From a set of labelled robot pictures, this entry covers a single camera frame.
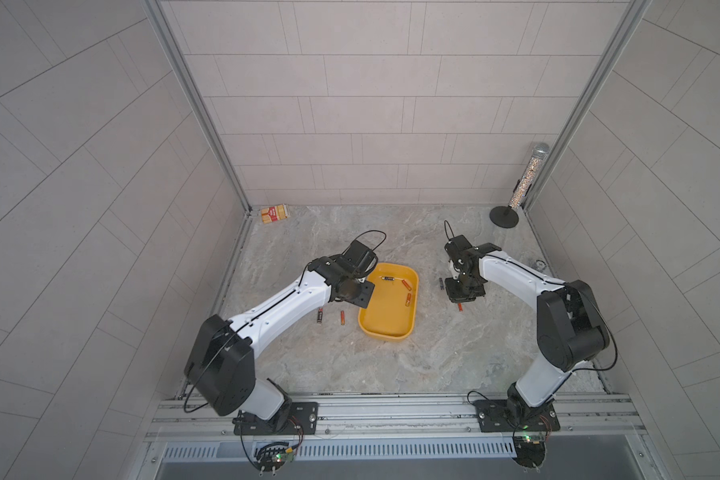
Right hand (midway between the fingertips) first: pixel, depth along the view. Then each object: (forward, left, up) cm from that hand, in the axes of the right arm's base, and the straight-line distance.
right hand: (454, 296), depth 90 cm
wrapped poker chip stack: (+9, -30, +1) cm, 32 cm away
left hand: (-1, +27, +8) cm, 28 cm away
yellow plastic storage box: (-3, +19, -1) cm, 19 cm away
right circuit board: (-38, -10, -4) cm, 40 cm away
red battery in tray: (+1, +14, -2) cm, 14 cm away
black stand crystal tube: (+32, -28, -1) cm, 42 cm away
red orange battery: (+6, +14, -2) cm, 15 cm away
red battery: (-4, 0, +2) cm, 5 cm away
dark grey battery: (+9, +19, -1) cm, 21 cm away
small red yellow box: (+38, +60, +3) cm, 71 cm away
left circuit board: (-36, +49, 0) cm, 61 cm away
